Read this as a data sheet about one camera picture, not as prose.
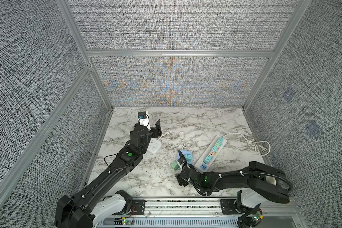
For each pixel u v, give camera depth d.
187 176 0.62
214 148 0.88
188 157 0.84
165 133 1.00
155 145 0.94
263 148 0.98
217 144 0.90
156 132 0.65
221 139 0.92
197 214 0.73
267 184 0.45
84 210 0.39
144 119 0.63
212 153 0.86
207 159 0.83
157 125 0.66
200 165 0.86
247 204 0.60
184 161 0.73
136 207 0.74
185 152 0.92
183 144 0.95
